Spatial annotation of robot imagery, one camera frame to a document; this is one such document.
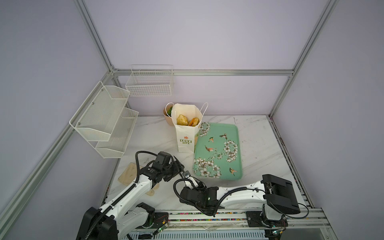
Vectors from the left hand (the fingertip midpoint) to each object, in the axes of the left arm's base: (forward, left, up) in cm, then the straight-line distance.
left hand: (180, 170), depth 82 cm
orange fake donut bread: (+29, -8, +9) cm, 31 cm away
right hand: (-8, -4, -2) cm, 9 cm away
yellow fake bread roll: (+31, 0, +7) cm, 32 cm away
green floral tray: (+17, -24, -8) cm, 30 cm away
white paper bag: (+18, -3, +10) cm, 21 cm away
